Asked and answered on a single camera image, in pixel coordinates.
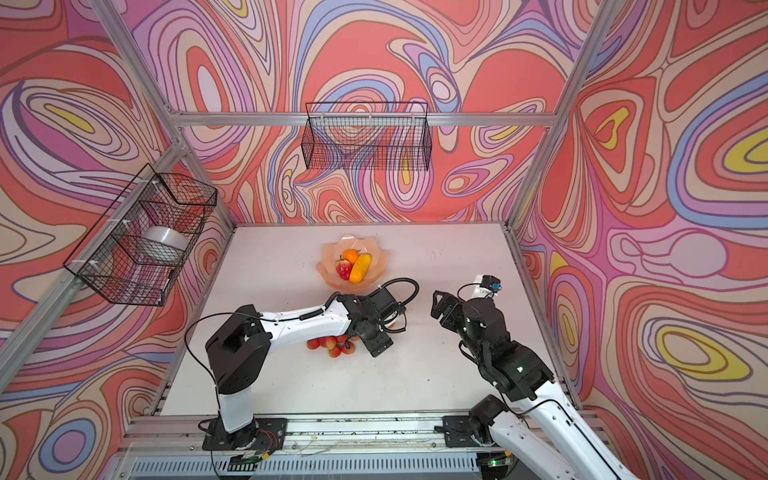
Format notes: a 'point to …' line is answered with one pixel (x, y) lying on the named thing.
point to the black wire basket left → (135, 250)
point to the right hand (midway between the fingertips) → (448, 306)
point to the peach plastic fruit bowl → (332, 252)
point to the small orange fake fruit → (351, 255)
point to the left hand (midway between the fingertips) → (382, 335)
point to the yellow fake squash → (360, 267)
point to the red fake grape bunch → (336, 345)
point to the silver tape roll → (167, 236)
